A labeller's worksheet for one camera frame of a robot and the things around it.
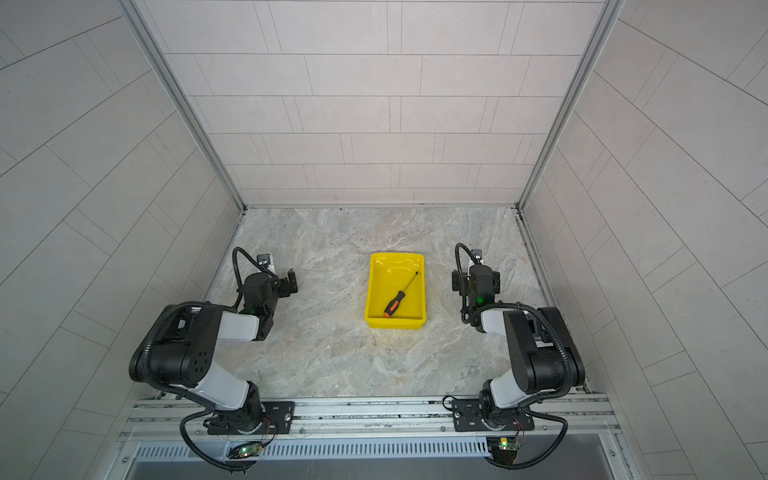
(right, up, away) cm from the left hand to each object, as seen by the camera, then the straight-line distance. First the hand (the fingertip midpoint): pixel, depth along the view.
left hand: (285, 264), depth 94 cm
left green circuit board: (+3, -37, -29) cm, 47 cm away
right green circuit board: (+61, -39, -25) cm, 77 cm away
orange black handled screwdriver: (+35, -11, -5) cm, 37 cm away
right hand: (+60, -1, +1) cm, 60 cm away
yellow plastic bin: (+32, -4, +3) cm, 33 cm away
